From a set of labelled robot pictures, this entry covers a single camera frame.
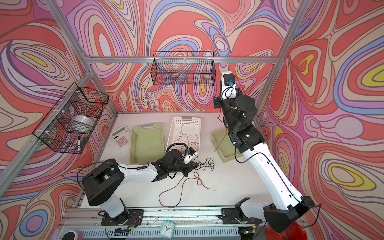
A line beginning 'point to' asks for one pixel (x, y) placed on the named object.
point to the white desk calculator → (121, 136)
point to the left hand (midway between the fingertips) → (199, 165)
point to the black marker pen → (79, 144)
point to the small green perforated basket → (146, 145)
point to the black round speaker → (71, 235)
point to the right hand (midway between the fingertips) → (223, 85)
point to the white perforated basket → (185, 130)
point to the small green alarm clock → (167, 229)
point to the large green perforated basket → (224, 146)
